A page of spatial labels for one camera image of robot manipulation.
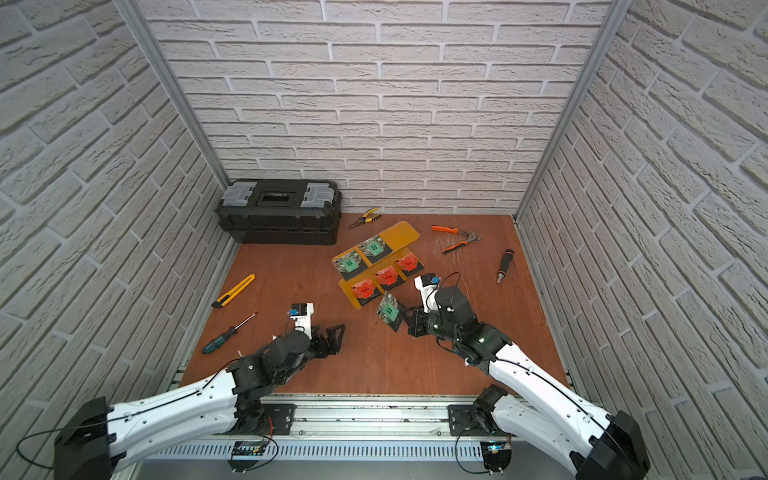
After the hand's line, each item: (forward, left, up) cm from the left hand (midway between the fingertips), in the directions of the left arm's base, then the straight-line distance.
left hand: (337, 325), depth 80 cm
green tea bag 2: (+23, -10, +5) cm, 26 cm away
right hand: (0, -18, +7) cm, 19 cm away
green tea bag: (+17, -2, +5) cm, 18 cm away
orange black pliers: (+39, -47, -8) cm, 61 cm away
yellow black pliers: (+49, -4, -8) cm, 50 cm away
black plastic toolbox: (+38, +23, +6) cm, 45 cm away
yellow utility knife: (+12, +40, -10) cm, 43 cm away
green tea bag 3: (+2, -14, +6) cm, 15 cm away
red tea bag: (+26, -22, -8) cm, 35 cm away
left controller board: (-27, +22, -13) cm, 37 cm away
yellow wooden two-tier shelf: (+16, -9, +4) cm, 19 cm away
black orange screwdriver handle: (+29, -58, -7) cm, 65 cm away
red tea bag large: (+16, -6, -8) cm, 19 cm away
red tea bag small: (+22, -14, -8) cm, 27 cm away
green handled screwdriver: (0, +35, -10) cm, 36 cm away
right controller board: (-29, -40, -10) cm, 50 cm away
